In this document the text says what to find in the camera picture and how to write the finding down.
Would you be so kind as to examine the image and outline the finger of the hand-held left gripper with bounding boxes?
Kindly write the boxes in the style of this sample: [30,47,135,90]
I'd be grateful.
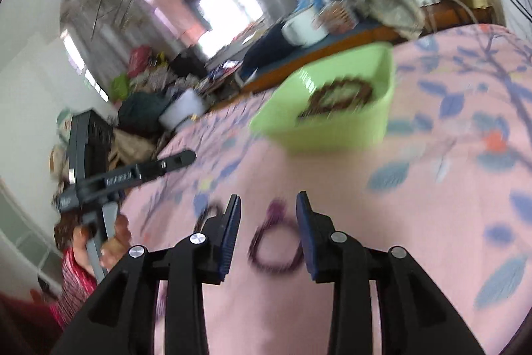
[138,149,197,183]

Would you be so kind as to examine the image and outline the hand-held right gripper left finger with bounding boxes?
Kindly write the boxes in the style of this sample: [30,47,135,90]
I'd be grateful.
[52,194,242,355]

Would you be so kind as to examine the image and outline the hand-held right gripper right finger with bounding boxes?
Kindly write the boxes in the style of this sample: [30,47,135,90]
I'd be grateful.
[296,191,487,355]

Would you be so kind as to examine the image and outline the dark purple bead bracelet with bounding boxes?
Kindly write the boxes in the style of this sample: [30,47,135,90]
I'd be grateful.
[248,199,304,274]

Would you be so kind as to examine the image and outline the green plastic tray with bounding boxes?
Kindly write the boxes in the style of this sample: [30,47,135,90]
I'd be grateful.
[249,41,395,154]

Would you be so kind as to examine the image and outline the brown wooden bead bracelet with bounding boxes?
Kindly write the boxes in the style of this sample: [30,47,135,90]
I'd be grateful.
[297,76,375,120]

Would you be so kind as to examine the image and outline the person's left forearm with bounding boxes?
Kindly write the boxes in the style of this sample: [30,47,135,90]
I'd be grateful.
[50,247,98,328]

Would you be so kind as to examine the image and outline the person's left hand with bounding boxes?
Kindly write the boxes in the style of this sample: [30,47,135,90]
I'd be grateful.
[72,214,133,276]

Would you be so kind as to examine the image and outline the brown paper bag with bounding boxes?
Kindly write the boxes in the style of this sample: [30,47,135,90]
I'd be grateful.
[110,128,159,168]

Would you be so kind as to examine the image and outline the white storage box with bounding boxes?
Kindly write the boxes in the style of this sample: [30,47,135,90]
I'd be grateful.
[160,89,206,131]

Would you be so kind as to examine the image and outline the dark green bag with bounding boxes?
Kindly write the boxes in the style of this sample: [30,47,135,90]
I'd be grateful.
[117,91,171,135]

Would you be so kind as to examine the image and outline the green plastic bag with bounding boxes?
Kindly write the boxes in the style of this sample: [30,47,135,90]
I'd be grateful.
[110,74,131,102]

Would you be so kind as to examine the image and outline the red bag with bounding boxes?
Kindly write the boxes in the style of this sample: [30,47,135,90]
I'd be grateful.
[127,45,152,77]

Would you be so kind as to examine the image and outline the pink printed blanket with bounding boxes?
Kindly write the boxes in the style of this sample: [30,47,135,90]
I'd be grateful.
[118,22,532,355]

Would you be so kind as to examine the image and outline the pink hanging cloth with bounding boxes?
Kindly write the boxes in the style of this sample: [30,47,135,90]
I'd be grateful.
[154,0,208,44]

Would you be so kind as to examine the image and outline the dark folded clothes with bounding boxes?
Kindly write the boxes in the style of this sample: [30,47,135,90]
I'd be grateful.
[241,22,300,77]

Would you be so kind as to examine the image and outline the wooden desk with blue top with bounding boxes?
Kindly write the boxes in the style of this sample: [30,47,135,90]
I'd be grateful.
[237,20,420,93]

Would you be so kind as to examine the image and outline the white mug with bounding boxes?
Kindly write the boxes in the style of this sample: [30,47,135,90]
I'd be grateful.
[282,8,329,48]

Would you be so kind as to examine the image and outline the woven basket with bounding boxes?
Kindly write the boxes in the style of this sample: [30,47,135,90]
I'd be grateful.
[318,1,360,35]

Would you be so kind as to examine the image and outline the small dark bead bracelet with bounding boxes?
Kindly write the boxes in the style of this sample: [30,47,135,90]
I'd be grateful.
[195,203,227,231]

